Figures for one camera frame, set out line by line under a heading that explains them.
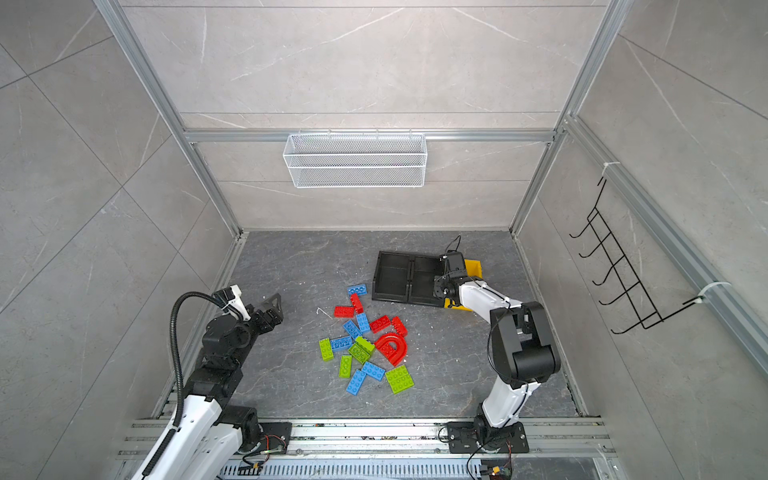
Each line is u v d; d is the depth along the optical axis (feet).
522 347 1.56
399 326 2.97
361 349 2.86
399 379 2.70
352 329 3.03
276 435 2.40
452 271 2.48
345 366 2.81
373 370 2.74
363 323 3.04
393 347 2.90
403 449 2.39
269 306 2.34
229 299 2.14
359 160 3.30
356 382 2.66
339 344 2.90
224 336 1.87
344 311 3.13
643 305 2.12
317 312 3.16
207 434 1.71
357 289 3.31
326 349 2.86
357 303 3.15
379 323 3.04
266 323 2.28
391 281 3.50
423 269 3.89
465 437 2.40
